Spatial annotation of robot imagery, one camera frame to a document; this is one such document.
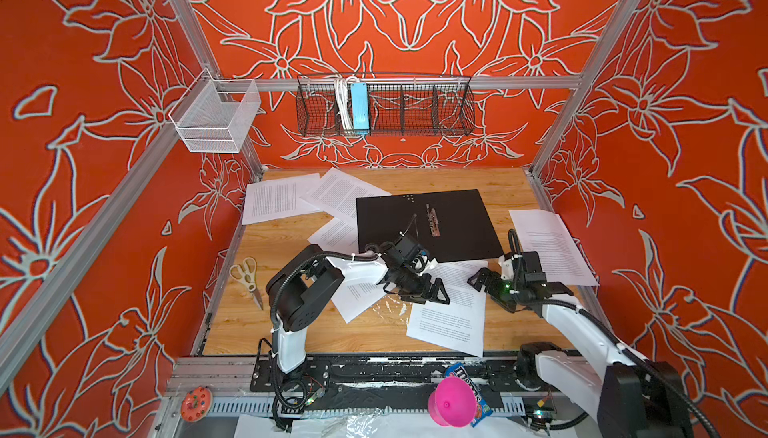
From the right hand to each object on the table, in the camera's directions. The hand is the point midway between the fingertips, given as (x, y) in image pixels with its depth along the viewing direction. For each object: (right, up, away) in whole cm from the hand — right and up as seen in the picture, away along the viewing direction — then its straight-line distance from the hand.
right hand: (476, 285), depth 86 cm
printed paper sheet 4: (+29, +14, +17) cm, 37 cm away
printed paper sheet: (-67, +25, +25) cm, 76 cm away
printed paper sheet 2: (-42, +13, +15) cm, 47 cm away
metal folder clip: (-10, +18, +16) cm, 26 cm away
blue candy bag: (-4, -24, -17) cm, 30 cm away
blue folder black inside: (-4, +16, +16) cm, 23 cm away
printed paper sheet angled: (-46, +28, +30) cm, 61 cm away
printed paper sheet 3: (-35, -2, +2) cm, 35 cm away
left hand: (-12, -3, -4) cm, 13 cm away
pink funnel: (-12, -20, -21) cm, 31 cm away
